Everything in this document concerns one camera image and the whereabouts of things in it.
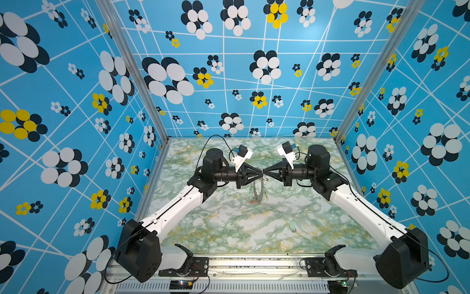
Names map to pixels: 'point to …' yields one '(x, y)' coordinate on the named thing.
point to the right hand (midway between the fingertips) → (265, 172)
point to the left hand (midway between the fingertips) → (261, 174)
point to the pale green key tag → (292, 225)
